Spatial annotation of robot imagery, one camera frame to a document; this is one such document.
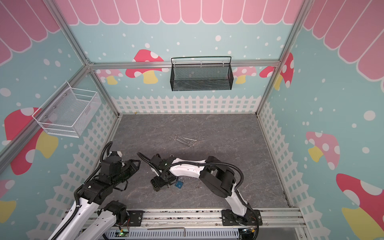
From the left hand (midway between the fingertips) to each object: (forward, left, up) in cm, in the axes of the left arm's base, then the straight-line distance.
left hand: (139, 166), depth 77 cm
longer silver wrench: (+24, -20, -13) cm, 34 cm away
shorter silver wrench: (+28, -15, -14) cm, 35 cm away
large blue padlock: (-4, -20, -14) cm, 25 cm away
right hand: (-6, -9, -12) cm, 16 cm away
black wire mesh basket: (+54, -32, +21) cm, 66 cm away
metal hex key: (+28, -25, -14) cm, 40 cm away
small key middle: (-5, -31, -15) cm, 34 cm away
